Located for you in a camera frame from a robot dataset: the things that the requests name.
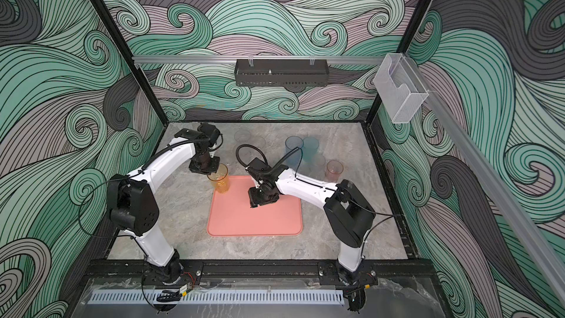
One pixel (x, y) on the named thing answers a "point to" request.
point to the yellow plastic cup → (220, 179)
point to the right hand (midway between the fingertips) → (253, 204)
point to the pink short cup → (334, 168)
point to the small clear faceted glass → (259, 142)
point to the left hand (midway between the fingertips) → (210, 170)
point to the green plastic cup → (310, 146)
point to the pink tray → (229, 213)
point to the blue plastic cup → (290, 143)
